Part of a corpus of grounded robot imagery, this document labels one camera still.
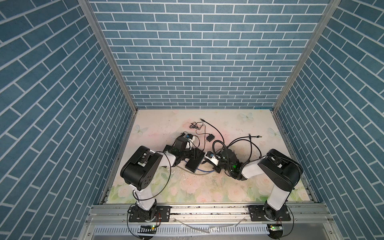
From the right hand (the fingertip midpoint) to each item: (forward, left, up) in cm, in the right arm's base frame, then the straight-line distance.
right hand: (207, 158), depth 92 cm
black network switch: (-4, +8, 0) cm, 9 cm away
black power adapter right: (+15, -1, 0) cm, 16 cm away
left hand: (+4, +6, +1) cm, 7 cm away
